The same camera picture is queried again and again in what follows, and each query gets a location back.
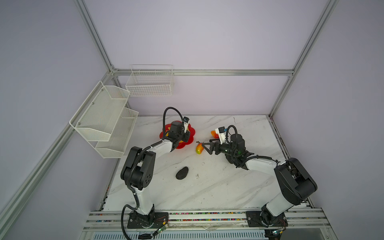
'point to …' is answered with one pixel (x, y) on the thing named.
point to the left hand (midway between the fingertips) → (186, 131)
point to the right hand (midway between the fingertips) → (205, 143)
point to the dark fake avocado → (182, 173)
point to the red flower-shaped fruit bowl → (182, 145)
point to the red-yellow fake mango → (199, 148)
